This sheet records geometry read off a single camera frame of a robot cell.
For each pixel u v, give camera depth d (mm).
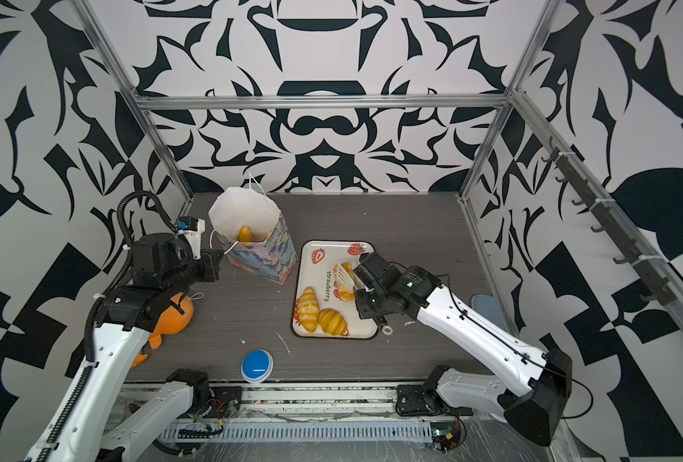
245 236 986
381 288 540
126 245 499
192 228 609
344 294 800
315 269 993
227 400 739
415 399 745
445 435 709
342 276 807
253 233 998
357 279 594
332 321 830
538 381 389
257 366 787
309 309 851
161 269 515
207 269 626
